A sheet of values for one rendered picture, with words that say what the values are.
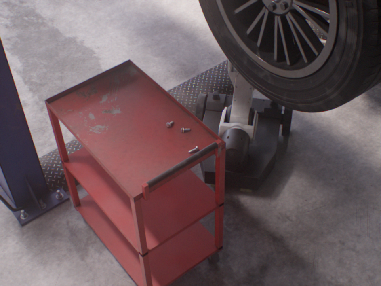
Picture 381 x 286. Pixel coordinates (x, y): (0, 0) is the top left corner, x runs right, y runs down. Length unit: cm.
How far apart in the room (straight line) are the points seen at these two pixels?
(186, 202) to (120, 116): 49
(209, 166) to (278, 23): 152
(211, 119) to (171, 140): 108
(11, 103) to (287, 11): 157
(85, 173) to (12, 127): 45
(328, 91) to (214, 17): 51
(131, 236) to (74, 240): 69
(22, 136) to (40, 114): 85
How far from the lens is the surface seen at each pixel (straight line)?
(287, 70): 181
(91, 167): 280
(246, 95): 324
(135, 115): 249
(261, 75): 191
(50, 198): 335
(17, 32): 466
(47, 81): 412
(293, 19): 174
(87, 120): 250
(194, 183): 268
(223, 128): 316
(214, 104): 348
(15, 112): 293
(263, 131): 338
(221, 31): 199
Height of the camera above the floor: 255
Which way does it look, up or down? 46 degrees down
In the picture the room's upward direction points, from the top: 2 degrees counter-clockwise
